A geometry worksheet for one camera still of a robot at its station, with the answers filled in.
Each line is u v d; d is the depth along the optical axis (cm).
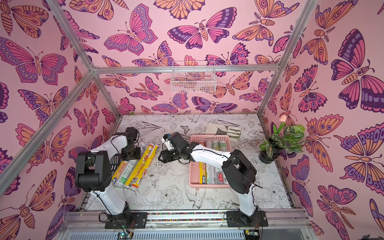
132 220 72
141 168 88
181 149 67
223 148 95
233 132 109
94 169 49
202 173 86
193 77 95
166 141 79
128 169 87
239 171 50
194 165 92
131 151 79
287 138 74
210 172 86
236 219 73
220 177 83
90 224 74
